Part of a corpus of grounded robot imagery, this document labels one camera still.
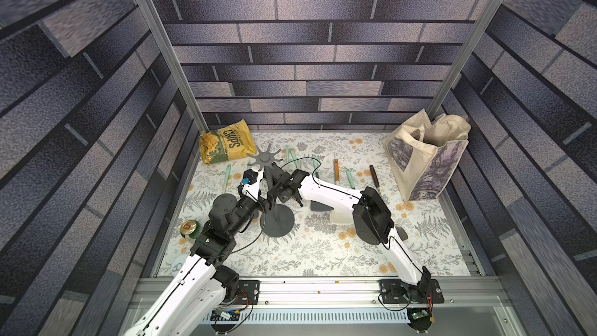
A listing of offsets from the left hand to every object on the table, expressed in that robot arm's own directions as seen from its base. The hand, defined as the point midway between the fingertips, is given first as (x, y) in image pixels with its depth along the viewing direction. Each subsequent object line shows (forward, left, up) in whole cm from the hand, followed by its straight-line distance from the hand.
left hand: (272, 178), depth 70 cm
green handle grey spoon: (-6, -47, -26) cm, 54 cm away
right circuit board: (-32, -48, -31) cm, 65 cm away
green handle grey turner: (+19, -31, -28) cm, 45 cm away
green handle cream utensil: (+33, -4, -26) cm, 42 cm away
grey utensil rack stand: (-2, +1, -27) cm, 27 cm away
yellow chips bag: (+33, +25, -20) cm, 46 cm away
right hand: (+11, -3, -22) cm, 25 cm away
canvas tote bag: (+13, -52, -4) cm, 54 cm away
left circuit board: (-32, +14, -29) cm, 46 cm away
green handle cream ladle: (+31, -2, -25) cm, 40 cm away
